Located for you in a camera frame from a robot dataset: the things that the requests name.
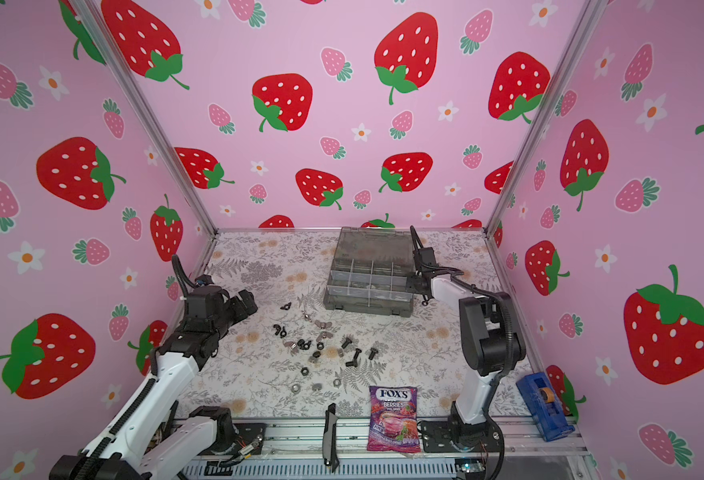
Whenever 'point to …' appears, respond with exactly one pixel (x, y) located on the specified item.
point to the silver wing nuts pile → (323, 325)
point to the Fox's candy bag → (393, 419)
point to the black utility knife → (329, 438)
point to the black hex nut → (304, 371)
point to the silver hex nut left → (296, 388)
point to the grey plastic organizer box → (370, 271)
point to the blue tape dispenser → (545, 406)
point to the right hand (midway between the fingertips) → (417, 280)
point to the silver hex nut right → (337, 382)
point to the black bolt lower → (354, 361)
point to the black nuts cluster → (304, 345)
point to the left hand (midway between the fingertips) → (240, 299)
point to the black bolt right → (372, 353)
